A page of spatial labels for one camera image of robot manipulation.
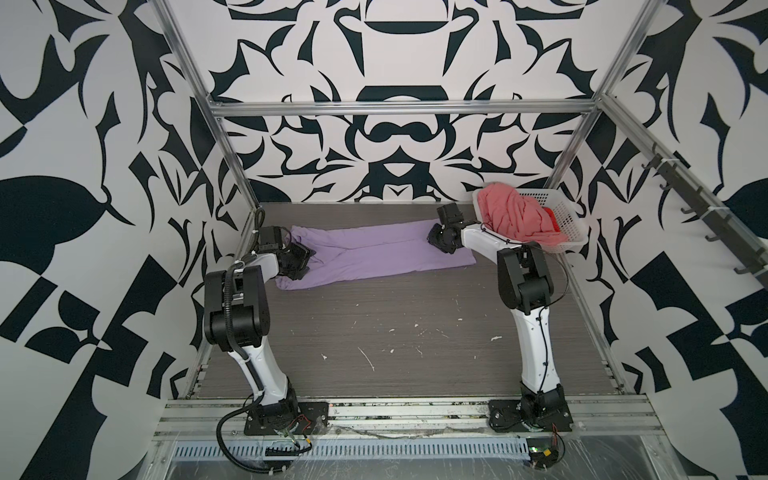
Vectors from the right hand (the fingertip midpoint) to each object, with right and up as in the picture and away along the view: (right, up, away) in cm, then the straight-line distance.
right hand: (433, 235), depth 107 cm
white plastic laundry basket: (+47, +4, -2) cm, 47 cm away
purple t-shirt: (-27, -7, -4) cm, 28 cm away
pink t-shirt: (+28, +7, 0) cm, 28 cm away
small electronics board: (+20, -51, -36) cm, 65 cm away
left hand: (-40, -5, -9) cm, 42 cm away
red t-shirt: (+44, +6, +3) cm, 45 cm away
